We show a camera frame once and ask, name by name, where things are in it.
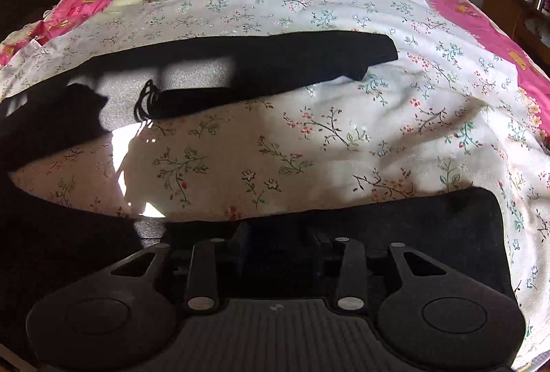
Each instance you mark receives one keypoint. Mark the black pants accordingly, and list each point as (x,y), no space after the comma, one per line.
(45,247)

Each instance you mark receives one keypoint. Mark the floral white bed sheet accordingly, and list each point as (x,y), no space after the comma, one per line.
(391,134)

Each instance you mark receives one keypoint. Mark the wooden TV cabinet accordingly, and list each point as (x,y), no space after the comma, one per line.
(525,25)

